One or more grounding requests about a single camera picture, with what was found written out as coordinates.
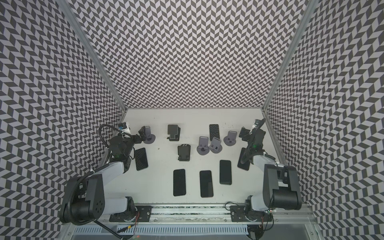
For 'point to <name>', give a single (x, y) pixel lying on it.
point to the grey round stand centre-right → (215, 146)
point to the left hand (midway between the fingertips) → (137, 127)
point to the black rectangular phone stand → (174, 131)
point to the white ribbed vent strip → (161, 230)
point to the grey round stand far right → (230, 139)
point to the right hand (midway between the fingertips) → (250, 131)
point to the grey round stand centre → (203, 148)
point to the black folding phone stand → (184, 152)
